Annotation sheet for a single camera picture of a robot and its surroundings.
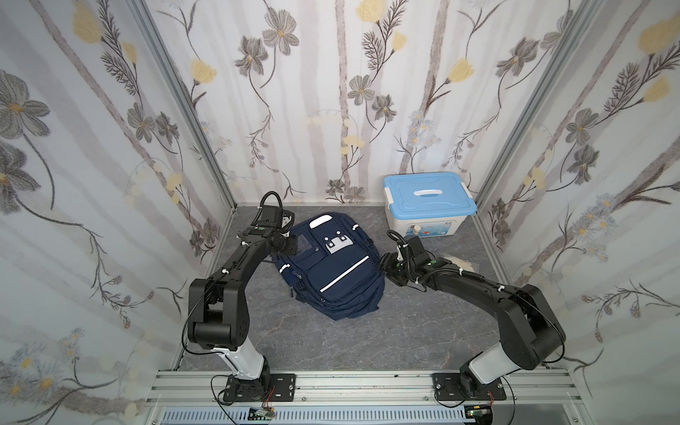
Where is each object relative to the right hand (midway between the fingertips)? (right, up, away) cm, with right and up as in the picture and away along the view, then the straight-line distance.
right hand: (380, 263), depth 87 cm
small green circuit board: (-35, -39, -17) cm, 55 cm away
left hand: (-30, +7, +4) cm, 31 cm away
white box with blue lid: (+19, +21, +9) cm, 29 cm away
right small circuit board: (+26, -40, -15) cm, 50 cm away
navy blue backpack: (-15, -3, +9) cm, 18 cm away
